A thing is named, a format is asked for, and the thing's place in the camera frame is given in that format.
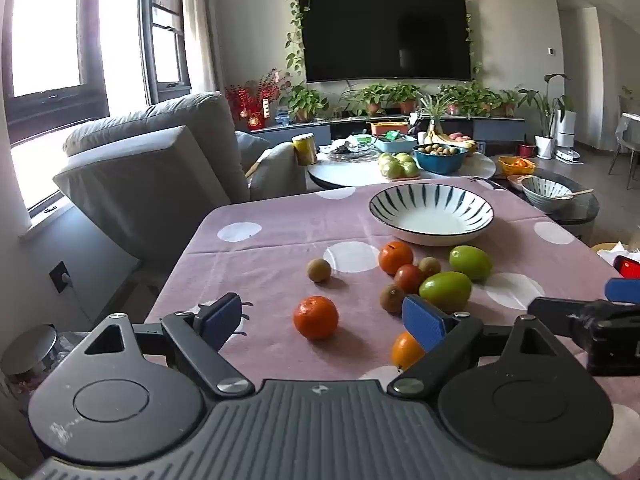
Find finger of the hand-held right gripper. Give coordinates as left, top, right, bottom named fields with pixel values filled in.
left=604, top=277, right=640, bottom=305
left=528, top=297, right=601, bottom=337

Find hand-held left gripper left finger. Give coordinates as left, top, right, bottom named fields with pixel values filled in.
left=82, top=292, right=255, bottom=398

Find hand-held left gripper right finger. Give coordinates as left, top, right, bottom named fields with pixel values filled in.
left=387, top=294, right=557, bottom=397

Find orange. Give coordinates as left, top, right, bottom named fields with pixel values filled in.
left=378, top=241, right=415, bottom=276
left=391, top=331, right=426, bottom=372

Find green mango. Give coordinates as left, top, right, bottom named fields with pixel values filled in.
left=419, top=271, right=473, bottom=313
left=449, top=245, right=493, bottom=281

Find small red apple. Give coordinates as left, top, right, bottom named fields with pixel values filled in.
left=394, top=264, right=426, bottom=295

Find red-orange tangerine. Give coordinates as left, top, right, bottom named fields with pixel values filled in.
left=293, top=296, right=340, bottom=341

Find shallow white blue-striped bowl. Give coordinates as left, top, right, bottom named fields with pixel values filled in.
left=369, top=183, right=495, bottom=247

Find red black-edged object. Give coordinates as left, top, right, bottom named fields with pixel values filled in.
left=612, top=255, right=640, bottom=281

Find white crumpled paper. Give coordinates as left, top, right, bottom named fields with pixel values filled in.
left=594, top=241, right=632, bottom=266

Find pink polka-dot tablecloth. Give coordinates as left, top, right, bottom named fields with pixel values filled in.
left=144, top=176, right=640, bottom=480

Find dark glass table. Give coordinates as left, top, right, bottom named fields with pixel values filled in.
left=492, top=154, right=601, bottom=241

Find deep striped bowl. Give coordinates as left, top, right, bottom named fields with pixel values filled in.
left=521, top=176, right=575, bottom=211

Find dining chair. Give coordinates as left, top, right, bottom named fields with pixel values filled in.
left=607, top=94, right=640, bottom=187

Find orange basket of tangerines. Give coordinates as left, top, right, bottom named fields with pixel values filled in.
left=498, top=156, right=537, bottom=177

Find wrapped green apple pack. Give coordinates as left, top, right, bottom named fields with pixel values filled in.
left=377, top=152, right=422, bottom=180

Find teal blue bowl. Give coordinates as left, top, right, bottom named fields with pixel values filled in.
left=413, top=143, right=468, bottom=175

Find grey sofa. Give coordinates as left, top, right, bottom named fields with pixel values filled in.
left=52, top=91, right=307, bottom=272

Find round white coffee table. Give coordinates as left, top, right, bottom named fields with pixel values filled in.
left=307, top=149, right=497, bottom=192

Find grey sofa cushion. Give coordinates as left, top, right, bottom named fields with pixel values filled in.
left=235, top=131, right=273, bottom=171

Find light blue snack container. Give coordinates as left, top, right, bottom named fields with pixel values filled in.
left=372, top=132, right=418, bottom=154

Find bunch of yellow bananas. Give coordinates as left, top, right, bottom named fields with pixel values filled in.
left=425, top=129, right=478, bottom=151

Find yellow tin can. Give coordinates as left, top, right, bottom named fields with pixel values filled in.
left=291, top=133, right=317, bottom=166

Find glass plate with snacks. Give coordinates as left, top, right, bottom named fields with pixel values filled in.
left=320, top=138, right=378, bottom=161

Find metal lidded bin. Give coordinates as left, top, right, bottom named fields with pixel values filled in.
left=0, top=324, right=68, bottom=403

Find tall plant in white pot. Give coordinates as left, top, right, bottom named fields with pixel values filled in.
left=520, top=74, right=572, bottom=154

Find grey television cabinet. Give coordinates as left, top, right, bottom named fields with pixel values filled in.
left=250, top=116, right=527, bottom=157

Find spider plant in vase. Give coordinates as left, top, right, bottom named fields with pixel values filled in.
left=417, top=92, right=458, bottom=134

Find potted green pothos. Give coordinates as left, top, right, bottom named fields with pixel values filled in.
left=440, top=84, right=493, bottom=117
left=356, top=84, right=395, bottom=117
left=281, top=82, right=330, bottom=123
left=387, top=82, right=422, bottom=115
left=492, top=89, right=523, bottom=118

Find red berry branch decoration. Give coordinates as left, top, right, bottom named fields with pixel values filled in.
left=225, top=69, right=292, bottom=131

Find green ivy vine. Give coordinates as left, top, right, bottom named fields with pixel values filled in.
left=285, top=0, right=483, bottom=78

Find beige curtain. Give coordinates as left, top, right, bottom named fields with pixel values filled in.
left=181, top=0, right=226, bottom=97

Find dark framed window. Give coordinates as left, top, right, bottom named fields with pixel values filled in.
left=0, top=0, right=193, bottom=216

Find black wall outlet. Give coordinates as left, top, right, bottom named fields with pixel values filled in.
left=49, top=261, right=74, bottom=294

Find black wall television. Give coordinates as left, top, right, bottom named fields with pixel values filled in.
left=298, top=0, right=473, bottom=84

